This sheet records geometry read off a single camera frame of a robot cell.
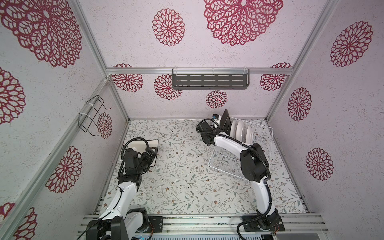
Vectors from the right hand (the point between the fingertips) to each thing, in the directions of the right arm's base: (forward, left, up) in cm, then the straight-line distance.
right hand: (223, 127), depth 95 cm
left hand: (-20, +40, -2) cm, 45 cm away
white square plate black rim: (-25, +43, +13) cm, 51 cm away
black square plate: (+1, -1, +2) cm, 3 cm away
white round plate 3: (-4, -16, -3) cm, 17 cm away
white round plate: (-1, -6, -1) cm, 6 cm away
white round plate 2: (-2, -10, -1) cm, 10 cm away
